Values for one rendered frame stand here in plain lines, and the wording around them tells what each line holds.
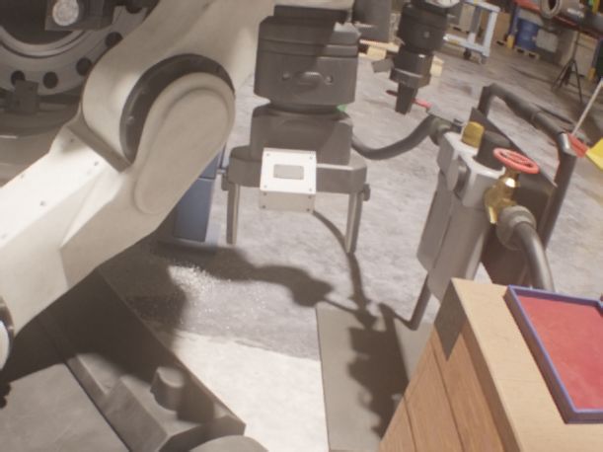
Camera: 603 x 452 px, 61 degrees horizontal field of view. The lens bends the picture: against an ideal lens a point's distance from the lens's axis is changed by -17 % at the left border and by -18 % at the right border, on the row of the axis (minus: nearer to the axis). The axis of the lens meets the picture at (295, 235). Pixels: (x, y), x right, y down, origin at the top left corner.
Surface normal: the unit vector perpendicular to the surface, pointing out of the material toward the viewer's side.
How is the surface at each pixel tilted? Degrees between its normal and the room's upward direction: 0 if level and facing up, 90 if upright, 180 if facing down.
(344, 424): 0
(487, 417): 90
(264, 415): 0
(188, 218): 90
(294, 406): 0
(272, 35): 92
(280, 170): 27
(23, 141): 90
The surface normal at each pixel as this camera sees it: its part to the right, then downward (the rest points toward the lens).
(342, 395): 0.21, -0.87
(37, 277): 0.67, 0.45
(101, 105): -0.70, 0.15
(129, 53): -0.33, -0.53
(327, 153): 0.01, 0.39
